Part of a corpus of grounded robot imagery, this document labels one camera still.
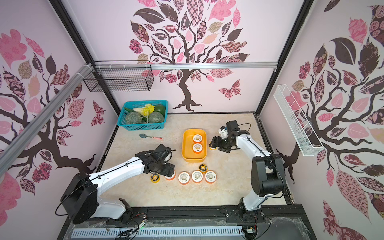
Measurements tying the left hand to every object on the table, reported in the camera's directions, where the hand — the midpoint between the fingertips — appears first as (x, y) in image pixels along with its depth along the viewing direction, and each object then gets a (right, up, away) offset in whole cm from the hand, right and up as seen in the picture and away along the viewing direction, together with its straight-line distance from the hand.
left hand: (166, 173), depth 83 cm
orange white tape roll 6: (+26, -3, +3) cm, 26 cm away
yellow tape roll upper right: (+27, +14, 0) cm, 30 cm away
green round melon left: (-26, +33, +18) cm, 46 cm away
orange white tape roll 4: (+10, -4, +3) cm, 11 cm away
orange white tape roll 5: (+18, -3, +3) cm, 18 cm away
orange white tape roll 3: (+2, -4, +2) cm, 5 cm away
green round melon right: (-12, +33, +20) cm, 41 cm away
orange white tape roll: (+18, +18, +20) cm, 33 cm away
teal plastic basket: (-38, +31, +24) cm, 54 cm away
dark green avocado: (-11, +41, +29) cm, 52 cm away
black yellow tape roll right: (+22, +1, +7) cm, 23 cm away
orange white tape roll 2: (+18, +12, +15) cm, 26 cm away
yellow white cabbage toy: (-21, +39, +29) cm, 53 cm away
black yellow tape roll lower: (-7, -4, +3) cm, 9 cm away
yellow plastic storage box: (+12, +8, +15) cm, 21 cm away
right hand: (+29, +13, +5) cm, 32 cm away
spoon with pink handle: (-21, +20, +23) cm, 37 cm away
